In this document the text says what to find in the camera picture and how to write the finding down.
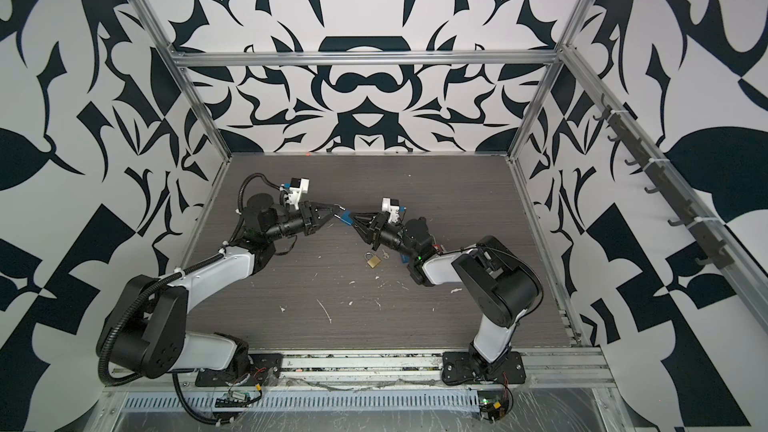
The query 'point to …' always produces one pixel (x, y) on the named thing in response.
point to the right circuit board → (493, 404)
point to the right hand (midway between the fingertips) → (349, 220)
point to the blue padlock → (346, 217)
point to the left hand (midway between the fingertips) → (341, 204)
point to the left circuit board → (232, 399)
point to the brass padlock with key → (373, 261)
